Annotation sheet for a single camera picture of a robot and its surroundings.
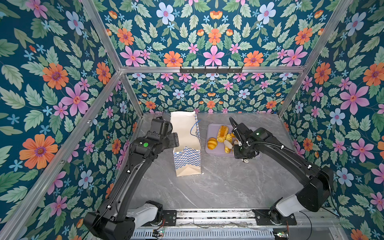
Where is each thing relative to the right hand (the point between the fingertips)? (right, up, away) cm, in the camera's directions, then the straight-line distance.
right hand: (237, 155), depth 79 cm
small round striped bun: (-12, +4, +19) cm, 23 cm away
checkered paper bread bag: (-26, 0, -3) cm, 26 cm away
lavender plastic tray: (-7, +6, +22) cm, 24 cm away
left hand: (-33, +11, -7) cm, 36 cm away
